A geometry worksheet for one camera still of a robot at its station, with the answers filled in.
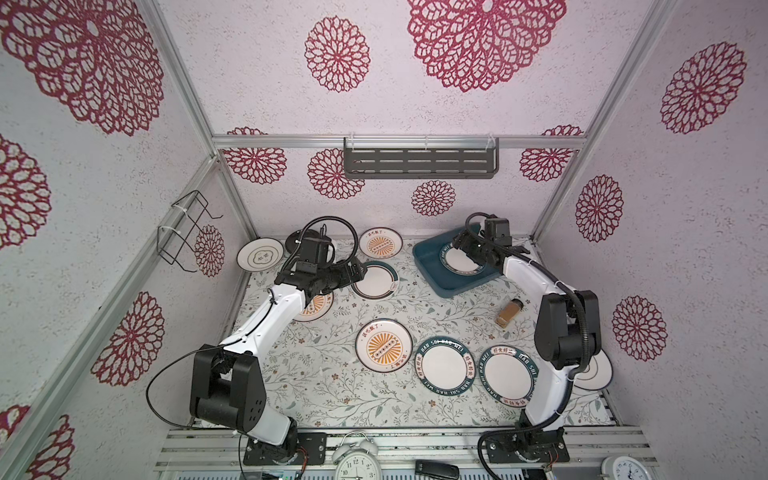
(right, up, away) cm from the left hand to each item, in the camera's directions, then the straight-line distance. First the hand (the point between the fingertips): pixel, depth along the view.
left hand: (354, 277), depth 86 cm
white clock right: (+64, -43, -17) cm, 79 cm away
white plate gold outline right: (+71, -28, 0) cm, 76 cm away
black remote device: (+21, -44, -17) cm, 51 cm away
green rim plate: (+27, -27, +3) cm, 38 cm away
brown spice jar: (+48, -11, +8) cm, 50 cm away
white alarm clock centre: (+2, -41, -17) cm, 45 cm away
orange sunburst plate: (-14, -11, +14) cm, 22 cm away
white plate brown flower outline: (-40, +8, +31) cm, 51 cm away
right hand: (+33, +13, +10) cm, 37 cm away
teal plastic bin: (+27, -2, +15) cm, 31 cm away
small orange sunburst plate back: (+7, +13, +34) cm, 37 cm away
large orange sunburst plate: (+9, -21, +6) cm, 24 cm away
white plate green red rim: (+7, -3, +21) cm, 23 cm away
